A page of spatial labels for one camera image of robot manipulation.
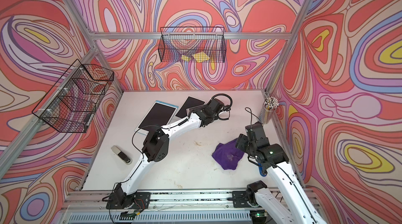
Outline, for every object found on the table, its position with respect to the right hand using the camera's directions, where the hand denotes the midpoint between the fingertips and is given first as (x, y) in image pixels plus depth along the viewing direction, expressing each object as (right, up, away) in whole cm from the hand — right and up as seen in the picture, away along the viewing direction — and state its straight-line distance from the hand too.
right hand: (242, 146), depth 74 cm
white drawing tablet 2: (-28, +22, +38) cm, 52 cm away
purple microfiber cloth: (-6, -7, +8) cm, 12 cm away
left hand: (-13, +19, +21) cm, 31 cm away
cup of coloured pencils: (+19, +20, +14) cm, 31 cm away
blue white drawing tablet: (-49, +14, +33) cm, 61 cm away
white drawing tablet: (-28, +17, +30) cm, 45 cm away
